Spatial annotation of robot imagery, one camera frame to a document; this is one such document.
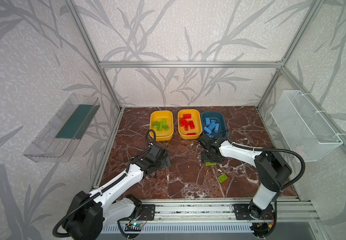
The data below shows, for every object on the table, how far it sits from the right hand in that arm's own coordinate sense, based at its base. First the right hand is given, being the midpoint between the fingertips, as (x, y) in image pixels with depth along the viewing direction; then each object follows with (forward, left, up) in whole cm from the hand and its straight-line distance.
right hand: (207, 155), depth 92 cm
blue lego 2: (+22, -6, +1) cm, 23 cm away
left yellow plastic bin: (+34, +35, -2) cm, 49 cm away
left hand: (-4, +25, +6) cm, 27 cm away
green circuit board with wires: (-36, +39, -3) cm, 54 cm away
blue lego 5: (+15, -3, 0) cm, 15 cm away
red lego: (+32, +12, 0) cm, 34 cm away
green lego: (-5, -1, -1) cm, 5 cm away
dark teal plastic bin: (+30, -11, +2) cm, 32 cm away
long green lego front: (+23, +31, +2) cm, 39 cm away
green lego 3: (+21, +28, +1) cm, 35 cm away
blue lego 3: (+20, -8, 0) cm, 22 cm away
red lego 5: (+16, +10, 0) cm, 19 cm away
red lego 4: (+23, +13, -2) cm, 26 cm away
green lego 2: (-14, -7, -2) cm, 16 cm away
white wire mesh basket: (-5, -39, +32) cm, 51 cm away
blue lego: (+28, -3, -1) cm, 28 cm away
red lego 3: (+25, +9, -1) cm, 26 cm away
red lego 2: (+24, +15, +3) cm, 29 cm away
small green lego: (+25, +36, 0) cm, 43 cm away
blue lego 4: (+19, -2, 0) cm, 19 cm away
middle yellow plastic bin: (+32, +5, -2) cm, 33 cm away
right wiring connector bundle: (-37, -23, -6) cm, 44 cm away
